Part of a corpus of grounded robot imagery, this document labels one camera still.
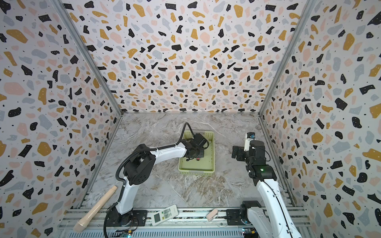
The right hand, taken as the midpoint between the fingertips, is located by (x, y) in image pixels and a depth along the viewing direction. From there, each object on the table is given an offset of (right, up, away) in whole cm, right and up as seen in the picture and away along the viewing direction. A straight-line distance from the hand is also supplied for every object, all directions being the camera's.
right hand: (242, 147), depth 79 cm
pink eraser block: (-17, -33, -6) cm, 37 cm away
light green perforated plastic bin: (-22, -14, +12) cm, 29 cm away
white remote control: (-40, -33, -6) cm, 52 cm away
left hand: (-20, -6, +16) cm, 26 cm away
